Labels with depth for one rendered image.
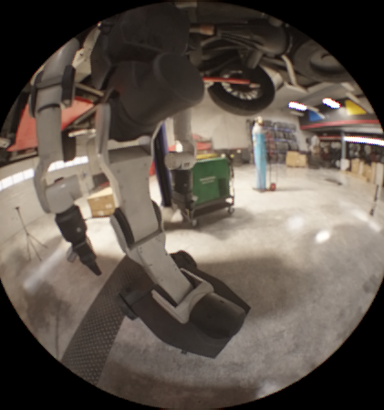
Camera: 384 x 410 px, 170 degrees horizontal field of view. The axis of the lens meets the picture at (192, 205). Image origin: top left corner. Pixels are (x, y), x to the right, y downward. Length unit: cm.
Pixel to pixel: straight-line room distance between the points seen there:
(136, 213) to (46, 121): 37
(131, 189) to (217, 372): 87
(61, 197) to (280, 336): 104
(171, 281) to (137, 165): 44
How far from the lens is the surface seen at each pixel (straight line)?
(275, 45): 102
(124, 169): 38
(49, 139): 35
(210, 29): 100
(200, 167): 142
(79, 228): 37
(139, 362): 89
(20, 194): 972
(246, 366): 82
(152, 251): 51
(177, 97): 20
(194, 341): 64
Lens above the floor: 80
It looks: 21 degrees down
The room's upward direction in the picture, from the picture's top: 8 degrees counter-clockwise
